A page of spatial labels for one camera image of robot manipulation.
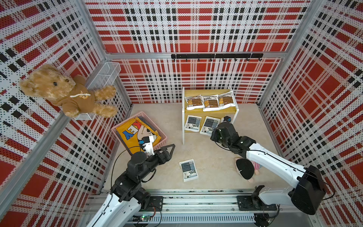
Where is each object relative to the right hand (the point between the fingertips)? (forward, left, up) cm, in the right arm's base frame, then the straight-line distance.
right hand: (214, 132), depth 81 cm
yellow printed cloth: (+7, +54, -9) cm, 55 cm away
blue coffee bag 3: (+7, +12, -1) cm, 14 cm away
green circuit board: (-40, +37, -16) cm, 57 cm away
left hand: (-12, +22, +5) cm, 26 cm away
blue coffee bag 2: (+6, +2, -1) cm, 6 cm away
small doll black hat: (-18, -16, -9) cm, 26 cm away
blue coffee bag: (-16, +15, -17) cm, 28 cm away
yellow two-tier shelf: (+5, -9, +12) cm, 16 cm away
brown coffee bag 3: (+9, -6, +17) cm, 20 cm away
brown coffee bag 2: (+8, +3, +16) cm, 18 cm away
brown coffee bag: (+8, +11, +17) cm, 22 cm away
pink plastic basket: (+23, +50, -13) cm, 57 cm away
